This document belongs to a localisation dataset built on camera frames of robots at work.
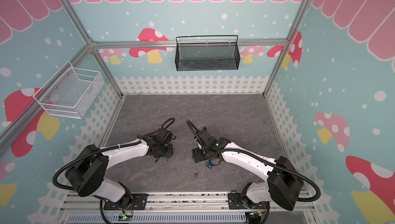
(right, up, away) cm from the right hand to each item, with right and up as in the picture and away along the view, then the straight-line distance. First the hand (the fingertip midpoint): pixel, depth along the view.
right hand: (196, 155), depth 81 cm
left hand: (-16, -2, +9) cm, 19 cm away
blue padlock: (+7, -7, +4) cm, 11 cm away
